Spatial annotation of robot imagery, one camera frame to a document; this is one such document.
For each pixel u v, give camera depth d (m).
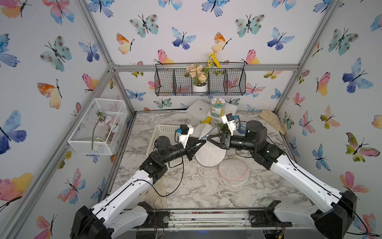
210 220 0.74
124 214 0.55
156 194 0.50
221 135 0.60
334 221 0.37
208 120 0.99
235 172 0.84
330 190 0.41
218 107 0.82
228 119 0.61
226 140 0.57
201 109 1.01
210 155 0.69
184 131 0.56
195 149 0.64
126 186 0.47
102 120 0.75
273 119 1.15
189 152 0.58
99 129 0.74
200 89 0.92
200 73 0.81
